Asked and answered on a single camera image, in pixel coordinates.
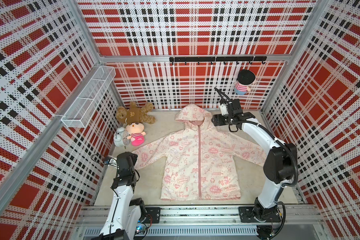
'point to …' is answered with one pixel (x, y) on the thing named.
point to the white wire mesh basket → (81, 112)
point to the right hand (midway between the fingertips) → (220, 118)
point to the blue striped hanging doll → (245, 78)
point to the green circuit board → (140, 230)
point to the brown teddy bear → (133, 114)
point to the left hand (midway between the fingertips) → (132, 156)
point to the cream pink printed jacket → (201, 163)
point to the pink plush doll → (135, 130)
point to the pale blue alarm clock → (120, 137)
